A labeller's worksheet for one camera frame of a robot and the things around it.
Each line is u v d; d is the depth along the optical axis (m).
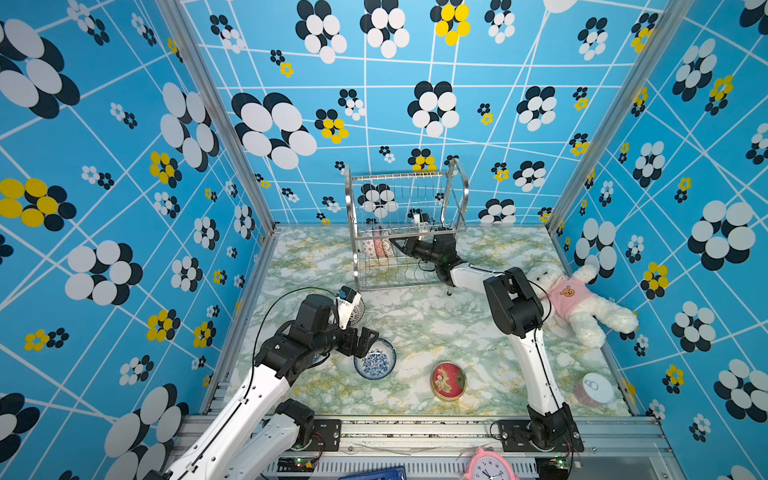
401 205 1.15
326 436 0.74
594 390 0.75
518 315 0.62
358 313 0.93
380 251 0.98
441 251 0.85
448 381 0.79
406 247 0.91
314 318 0.55
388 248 0.97
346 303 0.66
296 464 0.72
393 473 0.65
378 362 0.85
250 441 0.55
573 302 0.88
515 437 0.73
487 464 0.68
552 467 0.70
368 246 0.96
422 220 0.94
